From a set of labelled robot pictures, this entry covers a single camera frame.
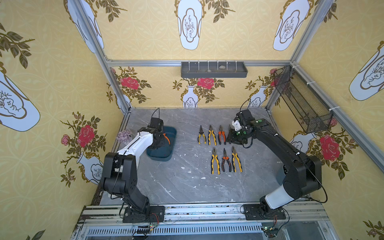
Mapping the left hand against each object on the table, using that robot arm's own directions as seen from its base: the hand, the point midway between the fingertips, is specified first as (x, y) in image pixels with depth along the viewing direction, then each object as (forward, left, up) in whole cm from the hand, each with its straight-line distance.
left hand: (159, 142), depth 93 cm
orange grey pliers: (+8, -40, -6) cm, 41 cm away
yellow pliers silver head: (-8, -34, -5) cm, 36 cm away
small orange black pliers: (-9, -41, -5) cm, 42 cm away
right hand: (-5, -41, +8) cm, 42 cm away
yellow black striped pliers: (+12, -27, -7) cm, 30 cm away
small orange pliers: (+4, -3, +2) cm, 6 cm away
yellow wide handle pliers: (-9, -47, -5) cm, 48 cm away
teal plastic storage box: (-6, -4, -3) cm, 8 cm away
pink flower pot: (+3, +21, +2) cm, 21 cm away
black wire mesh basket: (+5, -88, +19) cm, 90 cm away
